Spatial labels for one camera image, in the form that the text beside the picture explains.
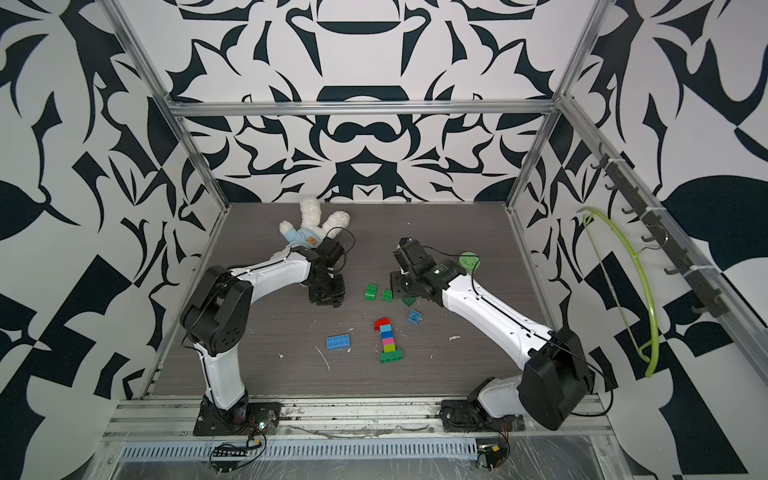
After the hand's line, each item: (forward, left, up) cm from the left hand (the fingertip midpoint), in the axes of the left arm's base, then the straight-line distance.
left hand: (340, 294), depth 94 cm
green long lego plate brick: (-20, -15, +1) cm, 24 cm away
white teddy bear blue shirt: (+20, +10, +6) cm, 24 cm away
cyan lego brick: (-12, -13, 0) cm, 17 cm away
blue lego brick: (-13, -14, 0) cm, 19 cm away
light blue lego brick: (-9, -22, 0) cm, 24 cm away
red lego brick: (-9, -12, -1) cm, 15 cm away
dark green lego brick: (-3, -21, -1) cm, 21 cm away
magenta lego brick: (-15, -14, 0) cm, 21 cm away
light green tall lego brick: (+1, -9, -1) cm, 10 cm away
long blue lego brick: (-15, 0, -1) cm, 15 cm away
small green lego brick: (-1, -14, 0) cm, 14 cm away
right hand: (-3, -17, +13) cm, 22 cm away
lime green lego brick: (-17, -14, +1) cm, 23 cm away
